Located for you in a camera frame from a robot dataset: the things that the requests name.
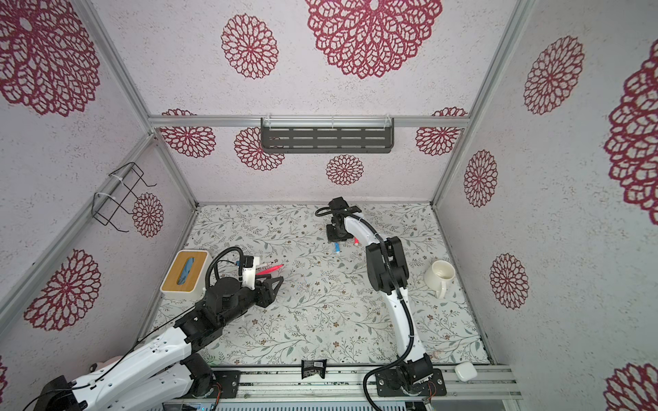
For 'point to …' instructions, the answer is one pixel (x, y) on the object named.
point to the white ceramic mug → (437, 276)
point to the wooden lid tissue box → (187, 277)
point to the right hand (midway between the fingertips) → (335, 232)
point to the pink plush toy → (98, 366)
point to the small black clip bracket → (311, 366)
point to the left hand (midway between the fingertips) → (277, 281)
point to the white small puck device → (466, 372)
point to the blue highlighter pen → (337, 247)
